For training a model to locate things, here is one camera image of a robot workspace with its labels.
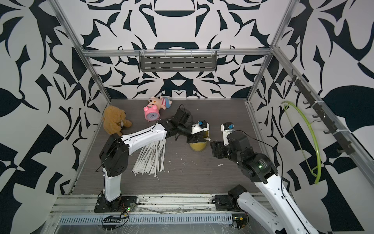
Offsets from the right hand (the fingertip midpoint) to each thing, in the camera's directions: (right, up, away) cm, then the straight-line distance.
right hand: (216, 141), depth 69 cm
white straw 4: (-34, -15, +19) cm, 42 cm away
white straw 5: (-32, -15, +19) cm, 40 cm away
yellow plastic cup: (-6, -6, +18) cm, 20 cm away
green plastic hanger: (+38, -12, -12) cm, 41 cm away
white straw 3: (-36, -15, +18) cm, 43 cm away
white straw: (-39, -15, +18) cm, 46 cm away
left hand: (-4, +2, +12) cm, 12 cm away
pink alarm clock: (-38, +14, +33) cm, 52 cm away
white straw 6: (-29, -14, +20) cm, 38 cm away
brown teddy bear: (-56, +10, +17) cm, 60 cm away
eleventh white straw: (-28, -8, +24) cm, 38 cm away
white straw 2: (-37, -15, +18) cm, 44 cm away
